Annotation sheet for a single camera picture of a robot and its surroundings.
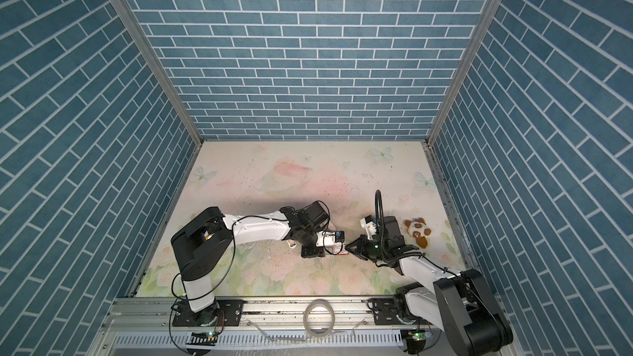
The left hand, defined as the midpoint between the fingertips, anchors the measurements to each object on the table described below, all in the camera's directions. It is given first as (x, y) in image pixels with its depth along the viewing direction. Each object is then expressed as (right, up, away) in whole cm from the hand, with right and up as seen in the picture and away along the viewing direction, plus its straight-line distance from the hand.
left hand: (323, 249), depth 87 cm
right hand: (+8, +2, -2) cm, 8 cm away
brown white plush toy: (+35, +7, +2) cm, 35 cm away
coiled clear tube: (-1, -13, -9) cm, 16 cm away
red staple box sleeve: (+5, +3, -6) cm, 9 cm away
